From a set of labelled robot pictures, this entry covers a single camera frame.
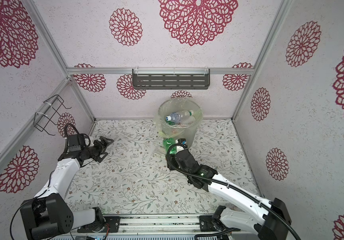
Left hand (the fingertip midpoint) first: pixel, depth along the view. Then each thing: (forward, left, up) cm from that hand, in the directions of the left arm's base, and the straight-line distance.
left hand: (111, 148), depth 84 cm
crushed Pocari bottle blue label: (+15, -36, +8) cm, 40 cm away
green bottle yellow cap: (-5, -32, +11) cm, 34 cm away
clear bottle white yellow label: (+23, -43, +4) cm, 49 cm away
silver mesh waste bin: (+11, -46, -3) cm, 47 cm away
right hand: (-8, -33, +5) cm, 34 cm away
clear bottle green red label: (+6, -27, -15) cm, 31 cm away
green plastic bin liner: (+6, -32, +9) cm, 34 cm away
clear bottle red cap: (+18, -45, +3) cm, 49 cm away
